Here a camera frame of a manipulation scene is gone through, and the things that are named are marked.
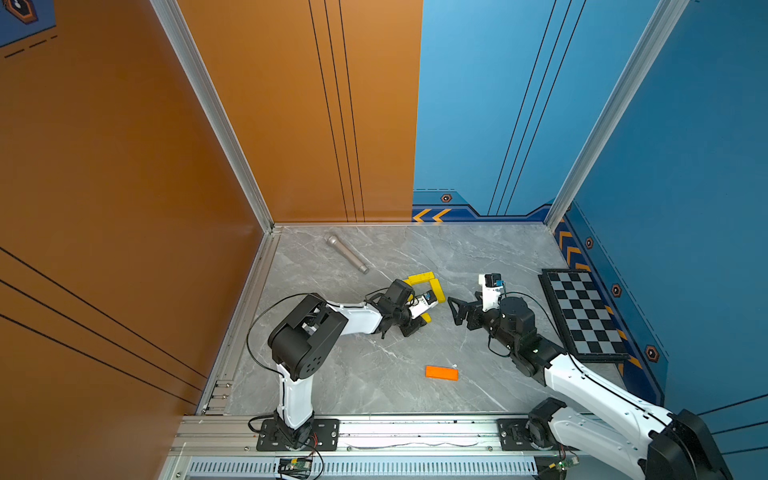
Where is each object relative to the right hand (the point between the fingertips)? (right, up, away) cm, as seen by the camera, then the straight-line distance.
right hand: (462, 296), depth 81 cm
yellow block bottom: (-8, -8, +12) cm, 17 cm away
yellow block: (-14, 0, -2) cm, 14 cm away
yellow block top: (-10, +3, +22) cm, 24 cm away
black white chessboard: (+39, -10, +8) cm, 41 cm away
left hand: (-9, -8, +14) cm, 18 cm away
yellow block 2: (-4, -1, +18) cm, 19 cm away
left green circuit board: (-42, -40, -10) cm, 59 cm away
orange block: (-6, -22, +2) cm, 23 cm away
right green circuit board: (+22, -38, -12) cm, 45 cm away
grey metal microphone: (-41, +16, +31) cm, 54 cm away
